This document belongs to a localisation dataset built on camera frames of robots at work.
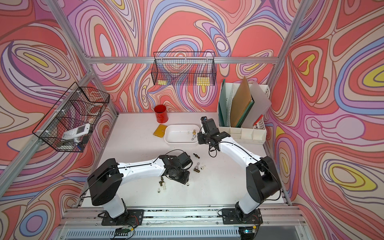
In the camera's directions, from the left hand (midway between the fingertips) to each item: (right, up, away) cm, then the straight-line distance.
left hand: (188, 181), depth 83 cm
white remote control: (-50, +29, -14) cm, 59 cm away
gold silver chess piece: (+3, +27, +23) cm, 35 cm away
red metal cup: (-21, +40, +26) cm, 52 cm away
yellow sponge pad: (-22, +27, +25) cm, 43 cm away
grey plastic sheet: (+43, +44, +4) cm, 62 cm away
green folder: (+35, +38, +8) cm, 52 cm away
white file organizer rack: (+46, +24, +19) cm, 55 cm away
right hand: (+8, +23, +7) cm, 25 cm away
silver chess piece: (+3, +23, +22) cm, 32 cm away
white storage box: (-6, +25, +24) cm, 35 cm away
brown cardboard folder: (+35, +47, +18) cm, 61 cm away
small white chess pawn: (-1, -2, +1) cm, 3 cm away
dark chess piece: (+5, +12, +13) cm, 18 cm away
